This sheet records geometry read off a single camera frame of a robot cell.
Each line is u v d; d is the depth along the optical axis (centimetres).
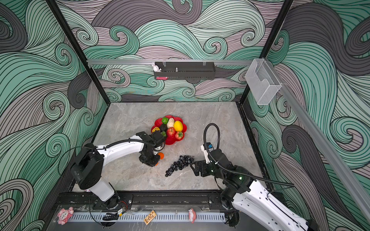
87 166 44
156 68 85
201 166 61
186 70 95
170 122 100
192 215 65
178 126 98
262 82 77
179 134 92
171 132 95
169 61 93
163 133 91
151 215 68
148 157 66
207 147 65
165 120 100
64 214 67
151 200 74
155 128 97
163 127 98
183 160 84
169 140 92
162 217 70
